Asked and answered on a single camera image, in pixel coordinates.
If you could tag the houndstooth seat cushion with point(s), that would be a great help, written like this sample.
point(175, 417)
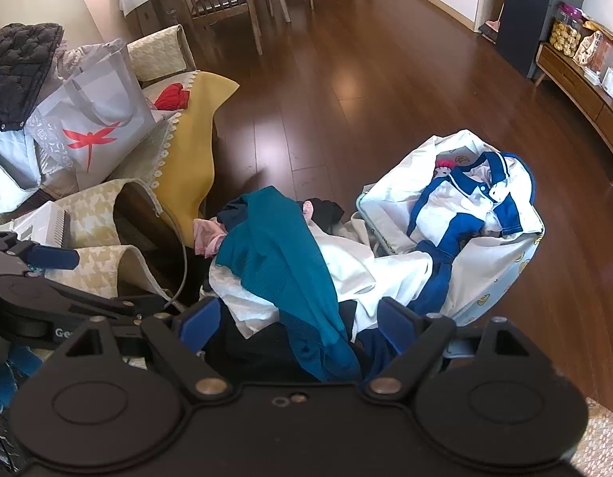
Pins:
point(103, 268)
point(93, 208)

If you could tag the teal sweater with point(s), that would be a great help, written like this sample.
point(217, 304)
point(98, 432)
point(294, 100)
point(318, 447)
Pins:
point(276, 258)

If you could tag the pink broom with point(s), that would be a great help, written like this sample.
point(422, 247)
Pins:
point(491, 30)

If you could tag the plastic jar with pink lid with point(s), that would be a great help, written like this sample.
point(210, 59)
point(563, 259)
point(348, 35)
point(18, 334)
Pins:
point(566, 32)

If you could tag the white tote bag red dragonfly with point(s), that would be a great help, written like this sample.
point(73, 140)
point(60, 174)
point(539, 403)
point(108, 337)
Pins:
point(103, 109)

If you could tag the black quilted jacket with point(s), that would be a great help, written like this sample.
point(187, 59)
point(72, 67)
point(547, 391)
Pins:
point(18, 69)

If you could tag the banana print laundry basket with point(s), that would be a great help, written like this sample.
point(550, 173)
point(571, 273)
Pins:
point(490, 268)

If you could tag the black garment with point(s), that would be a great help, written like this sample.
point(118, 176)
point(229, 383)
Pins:
point(324, 213)

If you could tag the silver patterned gift bag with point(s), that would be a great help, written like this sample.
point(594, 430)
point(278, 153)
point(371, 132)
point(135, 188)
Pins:
point(50, 145)

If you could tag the wooden sideboard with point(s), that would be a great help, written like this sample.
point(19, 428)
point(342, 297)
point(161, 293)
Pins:
point(585, 99)

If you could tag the black cabinet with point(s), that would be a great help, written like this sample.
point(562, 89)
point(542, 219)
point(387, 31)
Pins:
point(532, 15)

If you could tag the red cloth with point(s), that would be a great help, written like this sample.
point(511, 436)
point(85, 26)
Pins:
point(171, 97)

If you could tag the pale blue bag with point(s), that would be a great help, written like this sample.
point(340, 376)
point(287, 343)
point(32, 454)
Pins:
point(8, 164)

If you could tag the pink striped cloth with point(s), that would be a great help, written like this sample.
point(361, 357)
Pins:
point(209, 238)

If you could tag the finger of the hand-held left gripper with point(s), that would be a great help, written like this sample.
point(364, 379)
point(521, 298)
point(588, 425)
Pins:
point(88, 303)
point(53, 257)

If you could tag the blue white polo shirt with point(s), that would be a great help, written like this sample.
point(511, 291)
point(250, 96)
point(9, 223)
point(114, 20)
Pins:
point(465, 213)

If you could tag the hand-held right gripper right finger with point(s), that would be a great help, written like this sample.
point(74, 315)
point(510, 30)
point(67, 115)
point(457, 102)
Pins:
point(401, 319)

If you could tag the dark navy garment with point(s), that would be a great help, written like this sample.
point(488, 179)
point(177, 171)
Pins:
point(257, 353)

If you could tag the white garment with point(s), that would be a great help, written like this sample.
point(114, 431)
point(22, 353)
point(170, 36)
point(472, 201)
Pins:
point(351, 268)

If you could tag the yellow blanket with lace trim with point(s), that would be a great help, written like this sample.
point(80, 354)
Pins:
point(192, 159)

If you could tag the snack bag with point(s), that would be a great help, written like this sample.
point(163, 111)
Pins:
point(589, 44)

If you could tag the cream patterned cushion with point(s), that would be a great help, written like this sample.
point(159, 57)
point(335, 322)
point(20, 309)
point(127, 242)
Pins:
point(157, 52)

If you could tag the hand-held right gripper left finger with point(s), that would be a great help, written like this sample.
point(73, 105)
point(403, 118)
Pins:
point(202, 317)

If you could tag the white appliance with black vents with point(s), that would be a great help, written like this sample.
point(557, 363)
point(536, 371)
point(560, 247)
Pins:
point(40, 223)

